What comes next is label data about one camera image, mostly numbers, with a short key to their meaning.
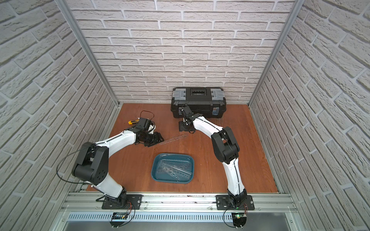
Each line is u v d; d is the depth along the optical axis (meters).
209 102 0.98
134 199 0.74
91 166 0.45
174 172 0.83
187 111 0.79
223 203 0.73
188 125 0.74
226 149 0.56
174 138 0.98
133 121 1.07
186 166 0.85
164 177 0.81
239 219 0.70
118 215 0.72
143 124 0.74
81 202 0.75
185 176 0.83
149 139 0.79
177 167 0.85
